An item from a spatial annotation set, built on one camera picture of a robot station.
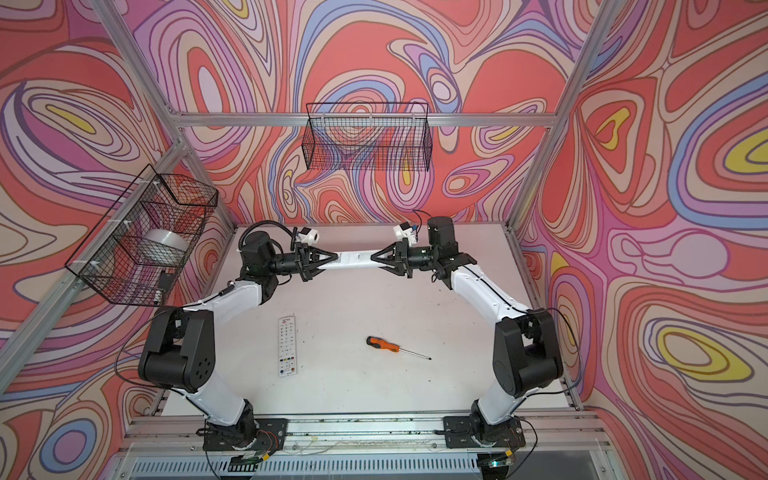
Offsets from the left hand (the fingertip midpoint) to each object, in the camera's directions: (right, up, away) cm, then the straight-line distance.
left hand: (335, 264), depth 76 cm
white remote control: (+4, +1, 0) cm, 4 cm away
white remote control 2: (-16, -25, +11) cm, 31 cm away
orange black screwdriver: (+12, -24, +11) cm, 29 cm away
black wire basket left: (-50, +2, -8) cm, 51 cm away
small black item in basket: (-42, -4, -2) cm, 42 cm away
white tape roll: (-40, +5, -6) cm, 40 cm away
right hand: (+10, -1, 0) cm, 10 cm away
